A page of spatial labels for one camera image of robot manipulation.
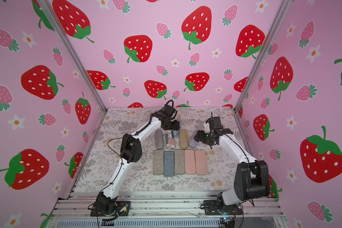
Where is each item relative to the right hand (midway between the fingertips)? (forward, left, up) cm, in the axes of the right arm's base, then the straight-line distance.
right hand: (201, 137), depth 88 cm
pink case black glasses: (-13, +6, -11) cm, 19 cm away
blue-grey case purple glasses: (-15, +20, -10) cm, 27 cm away
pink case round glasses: (-13, -1, -12) cm, 17 cm away
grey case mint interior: (-14, +26, -10) cm, 32 cm away
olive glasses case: (+1, +11, -10) cm, 15 cm away
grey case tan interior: (+2, +5, -10) cm, 11 cm away
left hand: (+13, +16, -7) cm, 22 cm away
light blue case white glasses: (+8, +17, -9) cm, 21 cm away
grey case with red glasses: (-13, +13, -9) cm, 21 cm away
